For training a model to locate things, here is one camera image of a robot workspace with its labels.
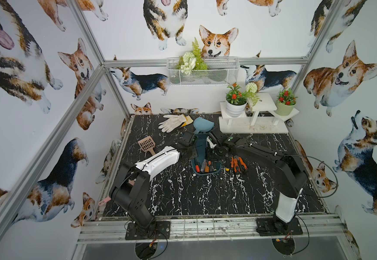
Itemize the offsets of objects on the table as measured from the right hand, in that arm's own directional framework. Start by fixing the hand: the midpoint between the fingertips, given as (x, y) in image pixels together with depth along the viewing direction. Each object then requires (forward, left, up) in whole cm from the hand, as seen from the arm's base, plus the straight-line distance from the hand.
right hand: (204, 157), depth 87 cm
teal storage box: (-1, +2, -7) cm, 7 cm away
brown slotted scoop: (+15, +37, -10) cm, 41 cm away
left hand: (+5, +6, -1) cm, 8 cm away
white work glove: (+33, +22, -8) cm, 40 cm away
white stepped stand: (+39, -42, -12) cm, 59 cm away
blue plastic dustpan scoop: (+33, +2, -11) cm, 35 cm away
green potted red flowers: (+27, -47, +14) cm, 56 cm away
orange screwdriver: (0, -22, -8) cm, 23 cm away
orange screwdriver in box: (+1, -16, -9) cm, 19 cm away
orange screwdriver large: (0, -18, -8) cm, 20 cm away
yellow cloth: (+35, +11, -10) cm, 38 cm away
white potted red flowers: (+26, -18, +15) cm, 35 cm away
